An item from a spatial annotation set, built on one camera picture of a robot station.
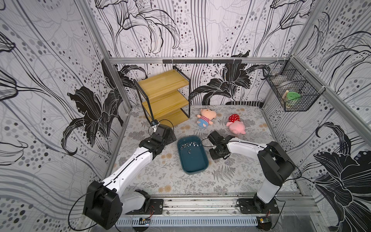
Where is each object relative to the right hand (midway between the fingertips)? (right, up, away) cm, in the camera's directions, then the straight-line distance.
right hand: (215, 153), depth 94 cm
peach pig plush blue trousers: (-4, +25, +10) cm, 28 cm away
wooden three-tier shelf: (-34, +39, +11) cm, 53 cm away
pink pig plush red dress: (+15, +18, +5) cm, 24 cm away
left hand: (-30, +11, -10) cm, 33 cm away
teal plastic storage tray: (-15, 0, -1) cm, 15 cm away
